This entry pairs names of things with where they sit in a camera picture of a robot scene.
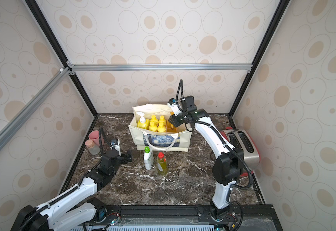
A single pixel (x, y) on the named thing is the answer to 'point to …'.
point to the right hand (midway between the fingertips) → (178, 116)
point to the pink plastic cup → (94, 135)
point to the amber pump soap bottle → (170, 127)
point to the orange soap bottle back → (154, 119)
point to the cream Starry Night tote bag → (179, 140)
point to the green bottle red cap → (161, 164)
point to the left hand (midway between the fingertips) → (127, 147)
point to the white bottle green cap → (148, 158)
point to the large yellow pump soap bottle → (142, 122)
